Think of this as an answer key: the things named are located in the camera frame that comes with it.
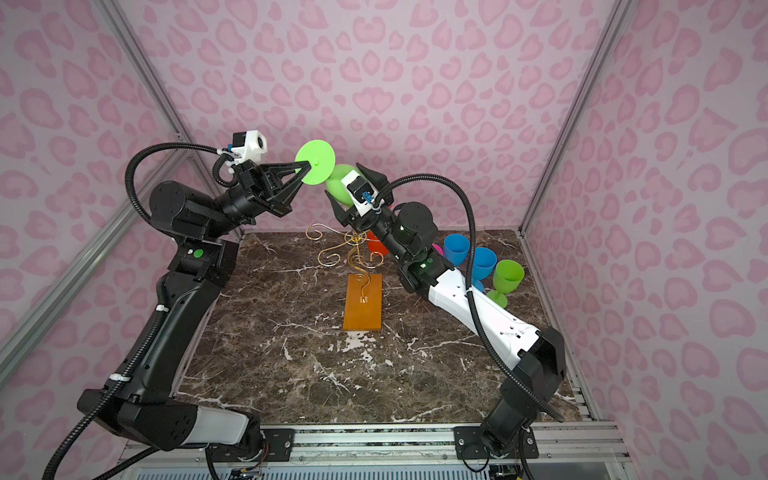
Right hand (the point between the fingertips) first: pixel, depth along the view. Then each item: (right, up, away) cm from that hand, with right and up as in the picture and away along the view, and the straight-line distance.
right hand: (344, 173), depth 58 cm
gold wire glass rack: (-1, -14, +20) cm, 25 cm away
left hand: (-4, -2, -13) cm, 13 cm away
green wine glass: (+44, -22, +32) cm, 59 cm away
